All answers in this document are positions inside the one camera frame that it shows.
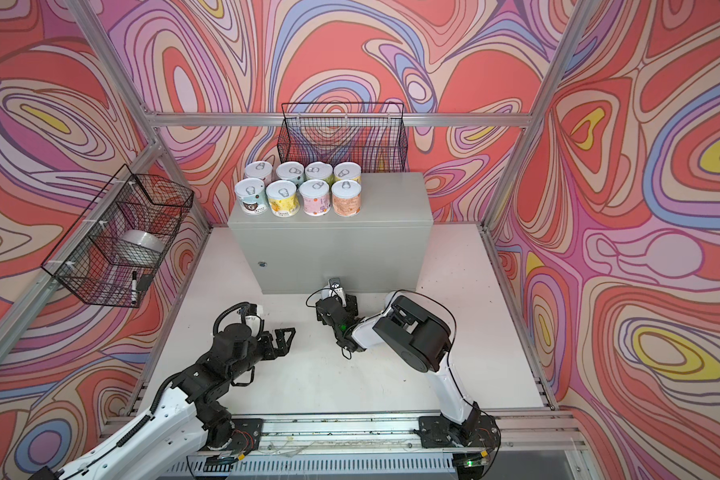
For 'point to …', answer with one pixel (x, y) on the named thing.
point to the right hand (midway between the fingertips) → (335, 303)
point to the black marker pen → (134, 288)
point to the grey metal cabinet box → (384, 248)
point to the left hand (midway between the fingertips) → (287, 330)
